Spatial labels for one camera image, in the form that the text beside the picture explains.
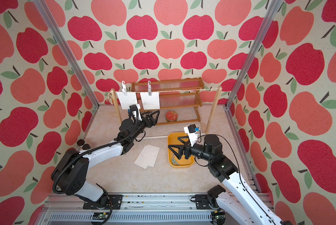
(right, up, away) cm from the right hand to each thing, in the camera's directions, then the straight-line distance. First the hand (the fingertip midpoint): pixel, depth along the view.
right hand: (175, 145), depth 66 cm
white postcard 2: (-23, -15, +24) cm, 36 cm away
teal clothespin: (+1, -15, +22) cm, 27 cm away
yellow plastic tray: (0, -3, +33) cm, 33 cm away
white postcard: (-15, -12, +28) cm, 33 cm away
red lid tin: (-1, +15, +42) cm, 44 cm away
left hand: (-10, +15, +11) cm, 21 cm away
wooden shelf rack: (+6, +30, +53) cm, 61 cm away
